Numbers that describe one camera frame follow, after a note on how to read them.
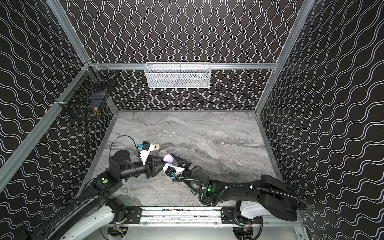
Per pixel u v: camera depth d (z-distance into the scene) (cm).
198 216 76
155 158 68
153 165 62
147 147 62
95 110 83
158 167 65
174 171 57
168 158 68
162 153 95
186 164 63
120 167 54
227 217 73
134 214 75
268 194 42
